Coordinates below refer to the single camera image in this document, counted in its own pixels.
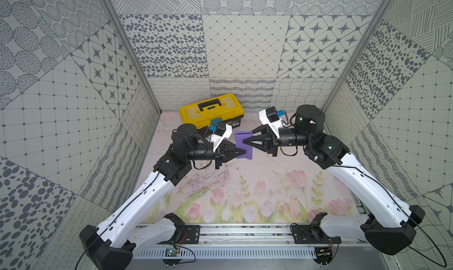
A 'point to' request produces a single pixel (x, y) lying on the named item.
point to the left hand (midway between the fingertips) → (244, 146)
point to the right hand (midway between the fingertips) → (244, 139)
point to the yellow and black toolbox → (227, 107)
